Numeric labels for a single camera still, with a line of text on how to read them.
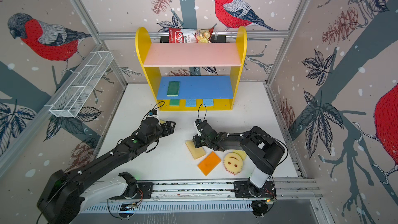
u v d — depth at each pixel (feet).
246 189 2.15
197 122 2.71
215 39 3.04
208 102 3.52
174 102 3.43
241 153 2.74
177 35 2.86
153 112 2.41
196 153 2.72
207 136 2.31
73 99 2.38
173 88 3.21
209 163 2.66
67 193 1.28
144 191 2.40
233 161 2.63
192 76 4.01
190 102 3.50
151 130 2.06
